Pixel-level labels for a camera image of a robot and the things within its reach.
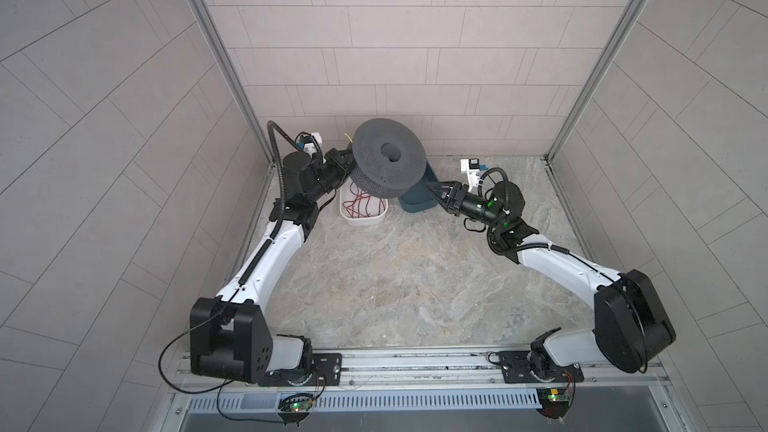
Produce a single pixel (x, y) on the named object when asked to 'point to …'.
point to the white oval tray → (374, 219)
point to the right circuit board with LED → (554, 401)
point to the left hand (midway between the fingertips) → (368, 147)
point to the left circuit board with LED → (295, 407)
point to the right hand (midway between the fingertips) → (428, 193)
